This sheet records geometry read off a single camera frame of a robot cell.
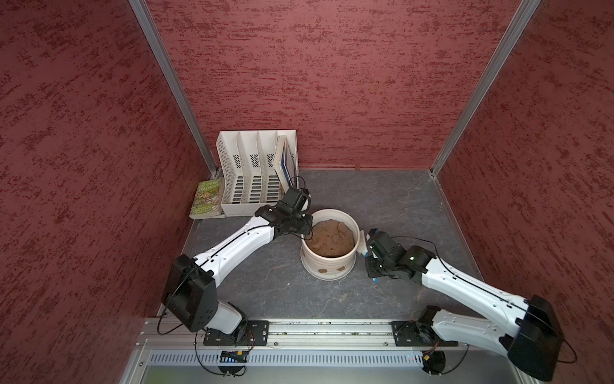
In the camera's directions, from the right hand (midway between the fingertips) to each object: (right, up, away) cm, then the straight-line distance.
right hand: (368, 271), depth 80 cm
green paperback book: (-66, +23, +23) cm, 74 cm away
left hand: (-22, +15, +3) cm, 26 cm away
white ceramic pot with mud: (-13, +6, -1) cm, 15 cm away
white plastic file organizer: (-52, +34, +36) cm, 72 cm away
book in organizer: (-30, +39, +9) cm, 50 cm away
